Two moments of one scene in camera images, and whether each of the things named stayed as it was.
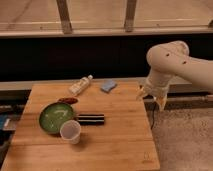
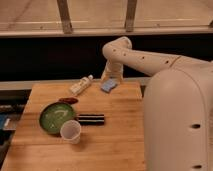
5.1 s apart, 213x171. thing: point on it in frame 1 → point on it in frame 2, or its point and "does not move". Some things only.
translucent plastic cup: [70, 131] does not move
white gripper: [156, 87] → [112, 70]
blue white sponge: [108, 86] does not move
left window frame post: [65, 17] does not move
